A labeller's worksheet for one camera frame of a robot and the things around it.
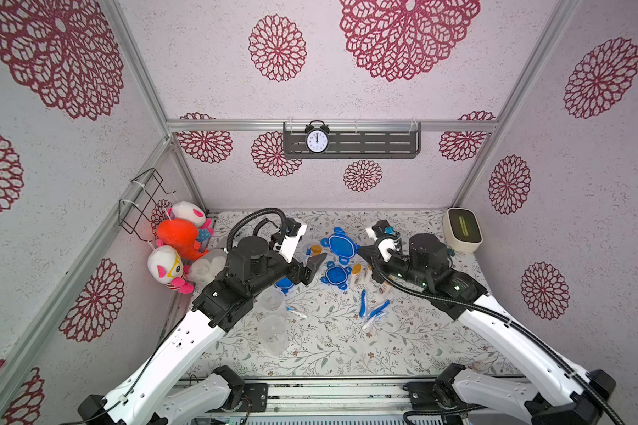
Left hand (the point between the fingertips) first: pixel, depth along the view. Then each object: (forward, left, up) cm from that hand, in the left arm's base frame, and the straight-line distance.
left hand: (309, 247), depth 66 cm
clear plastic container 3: (-11, +12, -32) cm, 36 cm away
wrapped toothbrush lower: (-7, -20, -32) cm, 39 cm away
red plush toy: (+15, +42, -14) cm, 47 cm away
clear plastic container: (+16, +1, -23) cm, 28 cm away
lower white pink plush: (+3, +44, -14) cm, 46 cm away
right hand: (+2, -13, -2) cm, 13 cm away
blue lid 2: (+11, -9, -34) cm, 37 cm away
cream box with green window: (+29, -60, -29) cm, 73 cm away
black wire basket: (+14, +50, -1) cm, 52 cm away
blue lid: (+3, -8, -3) cm, 9 cm away
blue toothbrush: (-3, -23, -33) cm, 40 cm away
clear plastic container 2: (+1, +14, -33) cm, 36 cm away
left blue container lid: (+7, +10, -33) cm, 35 cm away
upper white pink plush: (+27, +46, -14) cm, 55 cm away
